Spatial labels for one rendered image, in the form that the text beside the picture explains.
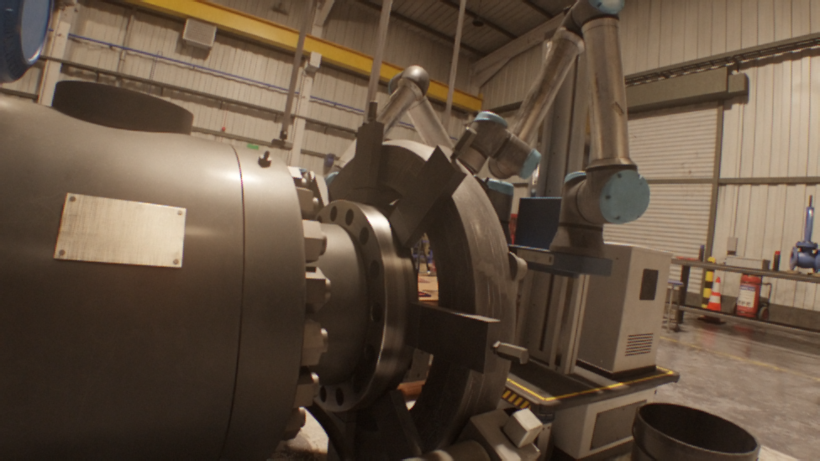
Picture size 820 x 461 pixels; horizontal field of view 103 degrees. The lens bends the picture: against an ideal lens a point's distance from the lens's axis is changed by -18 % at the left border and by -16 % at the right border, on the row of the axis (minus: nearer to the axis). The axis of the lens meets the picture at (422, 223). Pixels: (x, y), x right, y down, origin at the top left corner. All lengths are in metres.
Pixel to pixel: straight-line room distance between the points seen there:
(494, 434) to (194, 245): 0.51
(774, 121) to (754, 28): 2.02
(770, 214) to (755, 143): 1.42
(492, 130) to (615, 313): 0.90
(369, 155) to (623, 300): 1.12
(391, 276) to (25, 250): 0.50
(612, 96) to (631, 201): 0.31
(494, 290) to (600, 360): 1.11
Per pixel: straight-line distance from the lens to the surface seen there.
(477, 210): 0.67
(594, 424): 1.54
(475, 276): 0.63
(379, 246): 0.71
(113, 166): 0.57
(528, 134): 1.28
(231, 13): 11.93
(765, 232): 8.99
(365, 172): 0.89
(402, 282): 0.71
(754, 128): 9.45
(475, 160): 1.07
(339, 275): 0.71
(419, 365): 1.00
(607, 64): 1.30
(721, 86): 9.45
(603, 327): 1.68
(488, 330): 0.58
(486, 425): 0.68
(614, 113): 1.25
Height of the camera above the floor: 0.78
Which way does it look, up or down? 1 degrees up
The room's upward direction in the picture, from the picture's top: 8 degrees clockwise
